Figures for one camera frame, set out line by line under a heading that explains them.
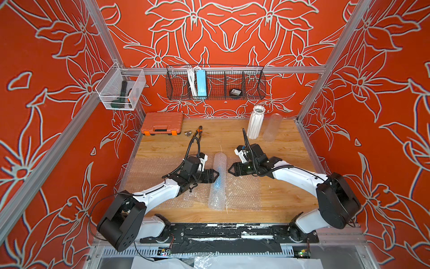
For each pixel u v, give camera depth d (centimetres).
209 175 75
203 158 79
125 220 42
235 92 96
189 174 66
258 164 67
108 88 79
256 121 95
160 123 117
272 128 102
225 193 85
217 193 79
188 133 110
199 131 111
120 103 78
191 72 87
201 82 89
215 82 98
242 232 74
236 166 76
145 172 93
